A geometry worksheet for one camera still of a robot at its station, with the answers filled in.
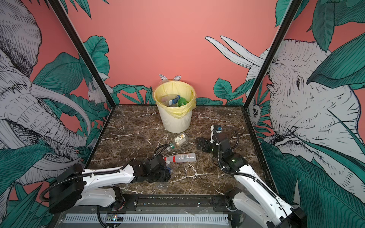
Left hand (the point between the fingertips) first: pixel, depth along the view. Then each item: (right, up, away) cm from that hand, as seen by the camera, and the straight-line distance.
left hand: (168, 176), depth 80 cm
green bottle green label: (+7, +46, +22) cm, 52 cm away
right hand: (+19, +23, -5) cm, 30 cm away
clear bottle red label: (+9, +9, +5) cm, 14 cm away
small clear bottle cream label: (+7, +19, +12) cm, 24 cm away
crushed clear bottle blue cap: (0, +46, +11) cm, 47 cm away
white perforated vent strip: (-36, -17, -10) cm, 42 cm away
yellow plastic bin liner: (+8, +54, +18) cm, 57 cm away
